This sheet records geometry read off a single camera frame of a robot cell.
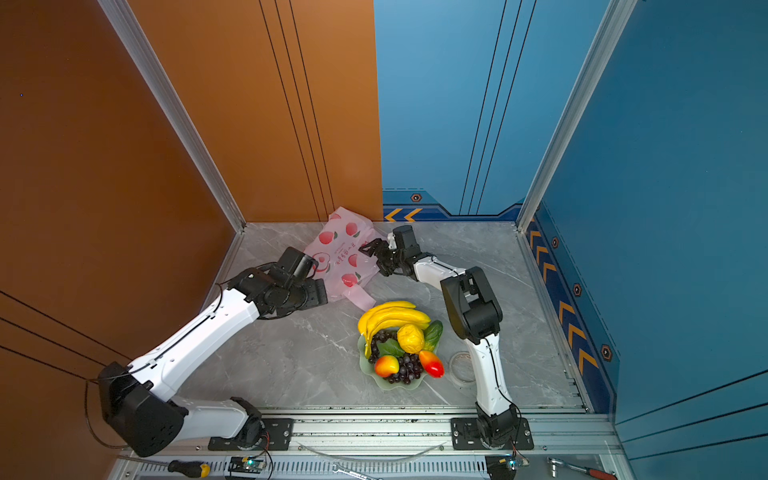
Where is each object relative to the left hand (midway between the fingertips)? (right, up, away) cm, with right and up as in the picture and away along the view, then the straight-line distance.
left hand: (317, 293), depth 80 cm
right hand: (+11, +10, +18) cm, 23 cm away
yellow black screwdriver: (-29, -38, -12) cm, 50 cm away
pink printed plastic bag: (+5, +6, +12) cm, 15 cm away
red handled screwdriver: (+67, -39, -12) cm, 78 cm away
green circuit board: (-15, -40, -9) cm, 43 cm away
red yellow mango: (+19, -17, -6) cm, 26 cm away
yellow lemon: (+25, -11, -5) cm, 27 cm away
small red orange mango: (+30, -17, -4) cm, 35 cm away
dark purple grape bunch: (+18, -13, -1) cm, 23 cm away
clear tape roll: (+40, -22, +5) cm, 46 cm away
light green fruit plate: (+14, -20, -1) cm, 25 cm away
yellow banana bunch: (+19, -6, +3) cm, 20 cm away
